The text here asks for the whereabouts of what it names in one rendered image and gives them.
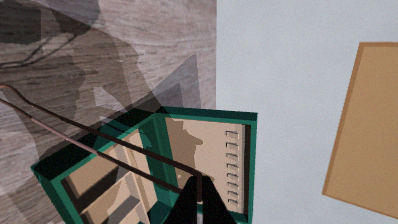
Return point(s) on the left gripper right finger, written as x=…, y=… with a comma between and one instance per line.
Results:
x=214, y=209

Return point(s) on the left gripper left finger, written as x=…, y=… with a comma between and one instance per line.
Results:
x=184, y=210

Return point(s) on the pink looped necklace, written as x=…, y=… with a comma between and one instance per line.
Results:
x=113, y=139

